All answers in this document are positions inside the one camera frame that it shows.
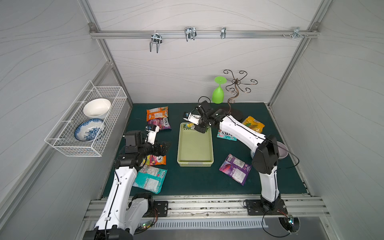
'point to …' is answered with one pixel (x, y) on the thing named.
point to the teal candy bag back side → (150, 178)
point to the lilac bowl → (282, 153)
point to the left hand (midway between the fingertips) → (163, 142)
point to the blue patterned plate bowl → (90, 130)
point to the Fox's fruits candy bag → (154, 160)
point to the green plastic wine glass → (218, 93)
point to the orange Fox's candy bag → (156, 113)
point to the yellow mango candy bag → (253, 124)
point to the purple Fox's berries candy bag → (163, 123)
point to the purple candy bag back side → (236, 168)
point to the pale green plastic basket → (194, 148)
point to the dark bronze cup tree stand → (236, 85)
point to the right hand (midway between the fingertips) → (196, 121)
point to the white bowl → (97, 108)
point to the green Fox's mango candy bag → (190, 126)
